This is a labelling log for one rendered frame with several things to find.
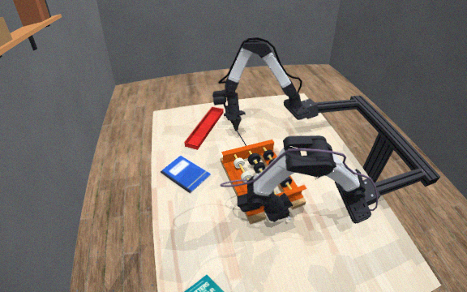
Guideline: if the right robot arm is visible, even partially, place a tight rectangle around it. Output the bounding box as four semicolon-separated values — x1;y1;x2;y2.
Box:
212;40;309;117

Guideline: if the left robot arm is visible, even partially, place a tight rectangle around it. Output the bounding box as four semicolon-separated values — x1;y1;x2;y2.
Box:
238;135;371;221

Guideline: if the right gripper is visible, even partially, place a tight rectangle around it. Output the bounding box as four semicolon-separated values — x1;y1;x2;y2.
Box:
224;103;246;131

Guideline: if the blue notebook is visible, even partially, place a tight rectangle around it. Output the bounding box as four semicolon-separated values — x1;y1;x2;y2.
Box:
161;156;211;193

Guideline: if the teal paperback book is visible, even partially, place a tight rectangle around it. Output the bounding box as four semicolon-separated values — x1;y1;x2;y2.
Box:
184;275;224;292

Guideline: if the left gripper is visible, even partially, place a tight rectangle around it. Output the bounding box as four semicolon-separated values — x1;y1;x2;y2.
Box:
263;193;293;222

